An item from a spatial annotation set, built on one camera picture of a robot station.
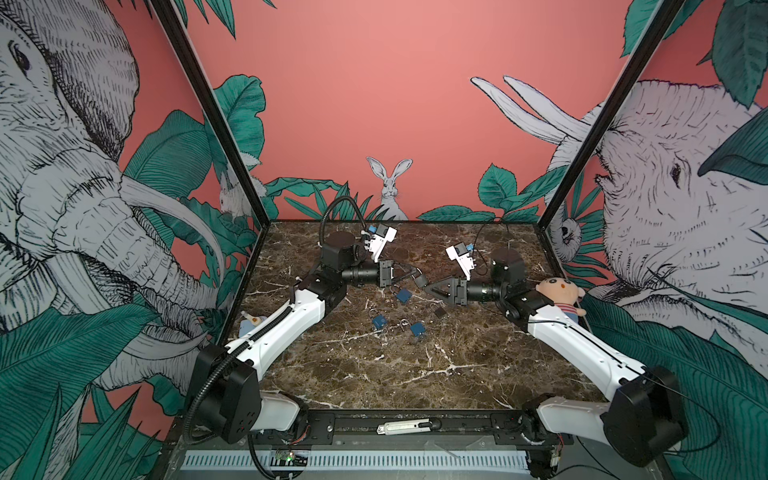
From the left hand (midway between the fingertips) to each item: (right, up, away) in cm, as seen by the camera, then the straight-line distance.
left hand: (416, 270), depth 68 cm
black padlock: (+10, -16, +27) cm, 33 cm away
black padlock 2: (+2, -3, +5) cm, 6 cm away
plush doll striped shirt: (+48, -9, +22) cm, 53 cm away
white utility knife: (-2, -40, +6) cm, 41 cm away
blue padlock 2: (-10, -18, +25) cm, 32 cm away
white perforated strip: (-14, -46, +2) cm, 48 cm away
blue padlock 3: (+2, -20, +25) cm, 32 cm away
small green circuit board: (-31, -45, +2) cm, 55 cm away
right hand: (+3, -5, +2) cm, 6 cm away
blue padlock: (-2, -11, +31) cm, 33 cm away
